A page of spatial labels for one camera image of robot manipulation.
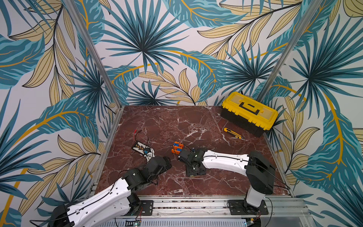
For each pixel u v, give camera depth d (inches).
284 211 29.0
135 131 40.7
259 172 17.7
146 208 28.9
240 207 28.1
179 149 36.7
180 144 38.1
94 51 33.3
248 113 37.3
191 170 29.3
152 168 22.4
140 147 37.4
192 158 23.9
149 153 27.3
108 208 18.6
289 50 33.1
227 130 40.7
